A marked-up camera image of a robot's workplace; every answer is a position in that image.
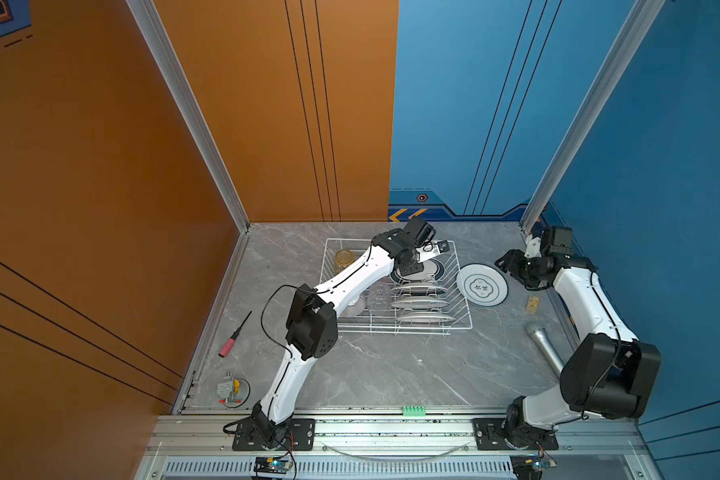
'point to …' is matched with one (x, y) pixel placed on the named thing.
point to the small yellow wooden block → (533, 304)
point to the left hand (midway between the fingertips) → (412, 251)
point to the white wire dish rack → (386, 321)
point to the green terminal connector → (414, 411)
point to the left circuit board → (272, 465)
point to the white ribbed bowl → (359, 307)
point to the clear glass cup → (379, 296)
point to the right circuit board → (527, 466)
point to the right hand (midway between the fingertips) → (502, 265)
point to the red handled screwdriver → (227, 346)
